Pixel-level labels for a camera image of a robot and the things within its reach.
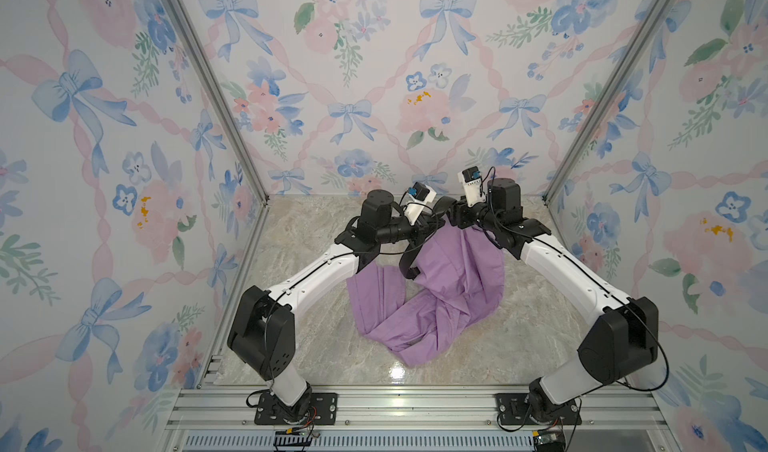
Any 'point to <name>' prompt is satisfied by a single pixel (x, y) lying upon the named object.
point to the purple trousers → (458, 282)
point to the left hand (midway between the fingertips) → (444, 219)
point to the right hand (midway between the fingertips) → (456, 198)
